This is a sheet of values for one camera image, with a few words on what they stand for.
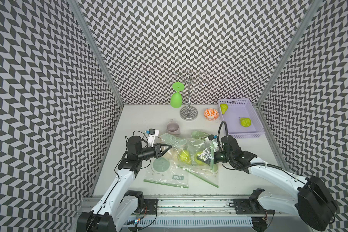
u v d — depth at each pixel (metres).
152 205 0.72
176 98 0.90
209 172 0.81
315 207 0.40
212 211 0.72
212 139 0.72
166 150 0.72
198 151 0.68
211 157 0.67
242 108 1.16
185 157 0.79
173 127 1.02
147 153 0.65
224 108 1.09
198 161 0.75
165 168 0.85
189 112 1.28
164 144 0.73
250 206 0.65
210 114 1.10
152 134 0.71
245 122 1.00
